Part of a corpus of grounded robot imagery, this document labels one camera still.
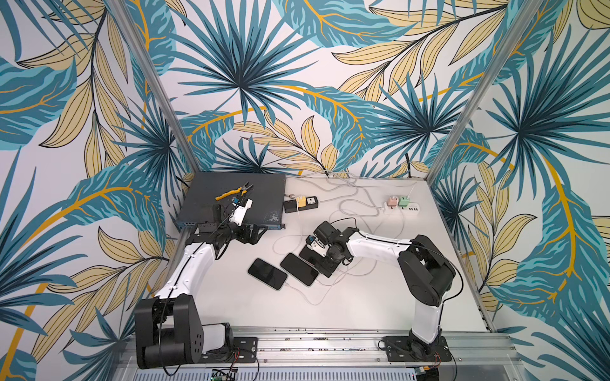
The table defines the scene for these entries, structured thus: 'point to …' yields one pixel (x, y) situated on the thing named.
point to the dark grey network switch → (264, 193)
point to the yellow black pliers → (242, 189)
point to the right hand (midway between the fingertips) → (317, 271)
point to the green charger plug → (403, 202)
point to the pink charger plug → (392, 202)
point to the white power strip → (412, 209)
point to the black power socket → (292, 206)
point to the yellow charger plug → (301, 202)
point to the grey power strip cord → (349, 196)
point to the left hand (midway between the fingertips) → (255, 225)
